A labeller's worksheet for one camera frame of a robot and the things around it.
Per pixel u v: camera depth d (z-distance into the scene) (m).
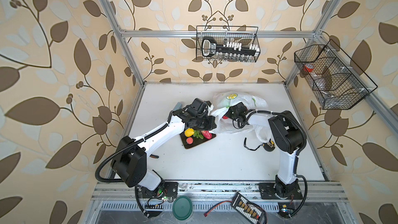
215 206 0.71
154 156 0.85
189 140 0.88
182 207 0.62
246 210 0.68
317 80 0.70
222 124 0.97
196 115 0.64
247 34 0.91
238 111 0.80
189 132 0.89
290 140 0.52
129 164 0.42
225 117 0.99
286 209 0.71
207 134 0.89
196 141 0.91
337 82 0.73
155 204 0.74
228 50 0.84
